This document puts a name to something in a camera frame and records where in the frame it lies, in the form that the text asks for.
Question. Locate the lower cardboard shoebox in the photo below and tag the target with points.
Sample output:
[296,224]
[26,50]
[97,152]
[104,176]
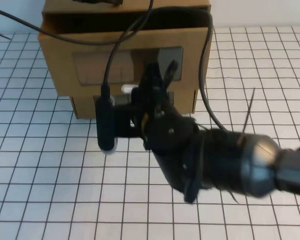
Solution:
[183,100]

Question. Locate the white drawer handle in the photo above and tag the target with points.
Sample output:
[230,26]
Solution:
[127,88]

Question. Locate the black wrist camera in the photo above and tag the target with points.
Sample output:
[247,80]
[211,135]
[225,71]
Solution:
[113,121]

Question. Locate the cardboard shoebox drawer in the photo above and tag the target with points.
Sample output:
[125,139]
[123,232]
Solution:
[78,70]

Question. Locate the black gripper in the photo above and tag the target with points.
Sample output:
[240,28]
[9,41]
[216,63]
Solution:
[175,140]

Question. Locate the upper cardboard shoebox shell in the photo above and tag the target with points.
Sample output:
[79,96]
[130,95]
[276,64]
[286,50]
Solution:
[71,16]

